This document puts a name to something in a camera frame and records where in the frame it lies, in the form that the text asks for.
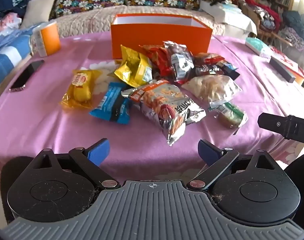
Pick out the dark blue garment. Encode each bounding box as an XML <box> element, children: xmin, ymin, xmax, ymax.
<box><xmin>282</xmin><ymin>10</ymin><xmax>304</xmax><ymax>45</ymax></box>

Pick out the teal tissue pack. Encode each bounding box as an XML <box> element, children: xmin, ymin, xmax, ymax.
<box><xmin>245</xmin><ymin>37</ymin><xmax>273</xmax><ymax>58</ymax></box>

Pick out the yellow chip bag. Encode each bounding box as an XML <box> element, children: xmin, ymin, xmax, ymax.
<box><xmin>114</xmin><ymin>44</ymin><xmax>154</xmax><ymax>88</ymax></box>

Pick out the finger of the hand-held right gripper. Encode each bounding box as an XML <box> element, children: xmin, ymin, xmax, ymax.
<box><xmin>258</xmin><ymin>112</ymin><xmax>304</xmax><ymax>145</ymax></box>

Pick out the pink tablecloth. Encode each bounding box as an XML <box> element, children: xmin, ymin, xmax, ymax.
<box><xmin>0</xmin><ymin>31</ymin><xmax>304</xmax><ymax>188</ymax></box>

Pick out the red snack bag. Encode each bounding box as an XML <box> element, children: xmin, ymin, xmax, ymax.
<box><xmin>139</xmin><ymin>44</ymin><xmax>175</xmax><ymax>77</ymax></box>

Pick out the blue striped blanket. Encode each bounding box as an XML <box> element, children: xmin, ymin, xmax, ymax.
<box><xmin>0</xmin><ymin>26</ymin><xmax>42</xmax><ymax>90</ymax></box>

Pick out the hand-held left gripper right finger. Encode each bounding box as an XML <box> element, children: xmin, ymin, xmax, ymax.
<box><xmin>187</xmin><ymin>139</ymin><xmax>276</xmax><ymax>190</ymax></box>

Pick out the orange white cylindrical canister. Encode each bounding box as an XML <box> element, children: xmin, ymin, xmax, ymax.
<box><xmin>32</xmin><ymin>21</ymin><xmax>62</xmax><ymax>57</ymax></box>

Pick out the black box with red lid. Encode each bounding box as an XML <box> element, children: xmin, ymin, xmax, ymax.
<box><xmin>269</xmin><ymin>47</ymin><xmax>304</xmax><ymax>83</ymax></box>

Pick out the yellow clear snack packet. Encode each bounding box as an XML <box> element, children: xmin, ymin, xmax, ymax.
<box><xmin>60</xmin><ymin>69</ymin><xmax>102</xmax><ymax>110</ymax></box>

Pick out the white sheet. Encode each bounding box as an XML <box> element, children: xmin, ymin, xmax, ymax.
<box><xmin>199</xmin><ymin>0</ymin><xmax>258</xmax><ymax>35</ymax></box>

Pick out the pile of clothes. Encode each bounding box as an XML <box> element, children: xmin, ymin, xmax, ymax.
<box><xmin>0</xmin><ymin>0</ymin><xmax>24</xmax><ymax>30</ymax></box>

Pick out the black smartphone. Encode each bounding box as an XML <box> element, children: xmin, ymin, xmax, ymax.
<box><xmin>9</xmin><ymin>60</ymin><xmax>45</xmax><ymax>93</ymax></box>

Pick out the orange cardboard box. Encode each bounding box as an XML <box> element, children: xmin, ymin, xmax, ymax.
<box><xmin>110</xmin><ymin>14</ymin><xmax>213</xmax><ymax>59</ymax></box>

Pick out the dark brown silver snack bag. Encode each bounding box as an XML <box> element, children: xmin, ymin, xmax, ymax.
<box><xmin>163</xmin><ymin>40</ymin><xmax>195</xmax><ymax>85</ymax></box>

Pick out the beige pillow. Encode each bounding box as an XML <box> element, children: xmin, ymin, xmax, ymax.
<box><xmin>20</xmin><ymin>0</ymin><xmax>58</xmax><ymax>29</ymax></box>

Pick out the clear bag of white snacks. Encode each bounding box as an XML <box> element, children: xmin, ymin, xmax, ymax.
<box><xmin>181</xmin><ymin>75</ymin><xmax>243</xmax><ymax>108</ymax></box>

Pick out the silver orange snack bag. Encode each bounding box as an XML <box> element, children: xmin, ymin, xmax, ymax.
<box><xmin>121</xmin><ymin>79</ymin><xmax>207</xmax><ymax>147</ymax></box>

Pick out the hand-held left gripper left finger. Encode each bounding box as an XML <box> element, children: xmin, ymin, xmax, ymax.
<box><xmin>32</xmin><ymin>138</ymin><xmax>120</xmax><ymax>189</ymax></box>

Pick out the beige quilted sofa cover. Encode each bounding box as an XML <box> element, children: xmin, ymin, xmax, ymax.
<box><xmin>48</xmin><ymin>5</ymin><xmax>226</xmax><ymax>38</ymax></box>

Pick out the brown pastry snack packet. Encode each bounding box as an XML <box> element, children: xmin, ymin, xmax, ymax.
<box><xmin>208</xmin><ymin>102</ymin><xmax>249</xmax><ymax>129</ymax></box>

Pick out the small dark blue snack packet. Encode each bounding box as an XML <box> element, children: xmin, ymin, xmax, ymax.
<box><xmin>217</xmin><ymin>60</ymin><xmax>240</xmax><ymax>80</ymax></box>

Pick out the red garment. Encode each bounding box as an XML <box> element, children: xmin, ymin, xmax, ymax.
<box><xmin>234</xmin><ymin>0</ymin><xmax>280</xmax><ymax>28</ymax></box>

